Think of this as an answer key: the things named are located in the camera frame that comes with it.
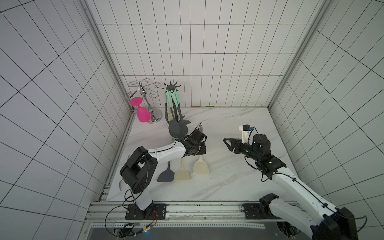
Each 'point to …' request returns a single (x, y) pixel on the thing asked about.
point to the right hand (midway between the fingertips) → (227, 137)
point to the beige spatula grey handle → (200, 167)
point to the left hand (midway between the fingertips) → (201, 152)
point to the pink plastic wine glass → (143, 114)
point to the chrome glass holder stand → (145, 88)
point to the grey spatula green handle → (167, 175)
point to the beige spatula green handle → (182, 174)
